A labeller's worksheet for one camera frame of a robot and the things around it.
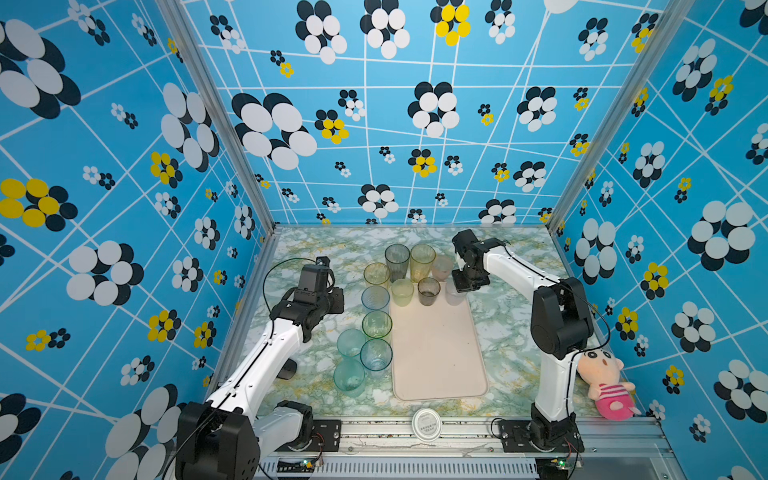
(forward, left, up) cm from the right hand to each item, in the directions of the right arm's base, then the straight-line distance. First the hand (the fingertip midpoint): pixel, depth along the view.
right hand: (466, 286), depth 97 cm
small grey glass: (0, +12, -3) cm, 13 cm away
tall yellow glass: (+5, +15, +9) cm, 18 cm away
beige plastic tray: (-19, +11, -6) cm, 23 cm away
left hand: (-9, +40, +10) cm, 42 cm away
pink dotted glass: (+10, +7, -2) cm, 12 cm away
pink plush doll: (-27, -31, +2) cm, 41 cm away
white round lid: (-40, +15, +1) cm, 43 cm away
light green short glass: (-1, +21, -1) cm, 21 cm away
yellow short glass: (+2, +30, +4) cm, 30 cm away
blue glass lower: (-25, +28, +6) cm, 38 cm away
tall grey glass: (+5, +23, +8) cm, 25 cm away
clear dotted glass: (-4, +5, +1) cm, 7 cm away
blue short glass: (-6, +29, +3) cm, 30 cm away
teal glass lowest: (-28, +36, -3) cm, 46 cm away
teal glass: (-21, +36, +5) cm, 42 cm away
